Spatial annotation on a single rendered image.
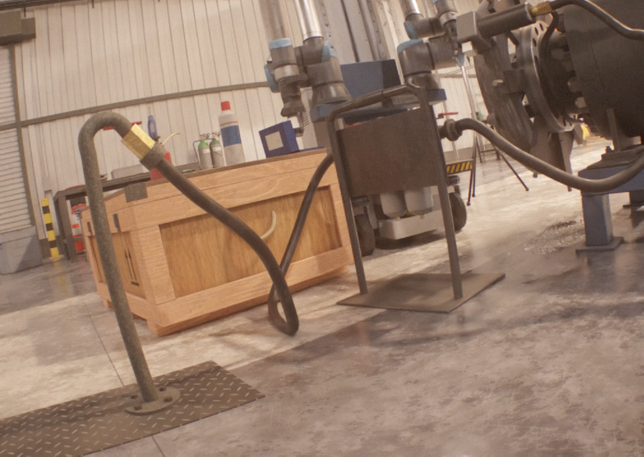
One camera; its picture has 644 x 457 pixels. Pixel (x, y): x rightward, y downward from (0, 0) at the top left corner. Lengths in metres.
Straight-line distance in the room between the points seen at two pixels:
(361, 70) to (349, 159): 1.03
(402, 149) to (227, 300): 0.69
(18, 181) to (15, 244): 2.65
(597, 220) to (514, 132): 0.43
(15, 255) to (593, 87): 6.57
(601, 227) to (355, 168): 0.80
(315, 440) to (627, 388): 0.48
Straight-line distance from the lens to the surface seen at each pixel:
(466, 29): 1.61
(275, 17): 2.17
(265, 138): 1.80
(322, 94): 2.16
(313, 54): 1.93
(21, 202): 9.24
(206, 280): 1.50
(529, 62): 1.75
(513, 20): 1.55
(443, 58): 2.38
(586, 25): 1.63
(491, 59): 1.65
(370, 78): 2.40
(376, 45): 2.51
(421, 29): 2.11
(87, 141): 0.94
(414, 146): 1.25
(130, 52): 10.07
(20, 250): 6.85
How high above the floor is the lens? 0.38
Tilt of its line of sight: 3 degrees down
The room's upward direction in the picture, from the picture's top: 12 degrees counter-clockwise
